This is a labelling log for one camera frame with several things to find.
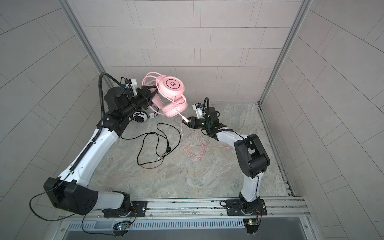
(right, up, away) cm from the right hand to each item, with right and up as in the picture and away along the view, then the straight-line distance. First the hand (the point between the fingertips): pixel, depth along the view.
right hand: (184, 122), depth 85 cm
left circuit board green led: (-25, -45, -21) cm, 56 cm away
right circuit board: (+33, -47, -17) cm, 59 cm away
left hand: (-8, +16, -21) cm, 28 cm away
